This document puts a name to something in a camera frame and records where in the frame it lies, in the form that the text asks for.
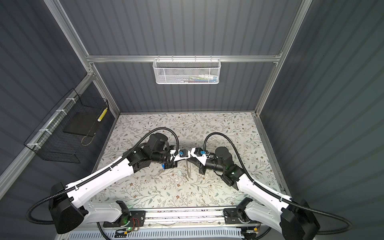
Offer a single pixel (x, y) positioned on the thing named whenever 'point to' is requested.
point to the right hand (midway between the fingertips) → (190, 159)
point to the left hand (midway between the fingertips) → (184, 155)
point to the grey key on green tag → (185, 175)
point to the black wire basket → (65, 134)
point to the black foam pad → (83, 123)
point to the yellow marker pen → (102, 115)
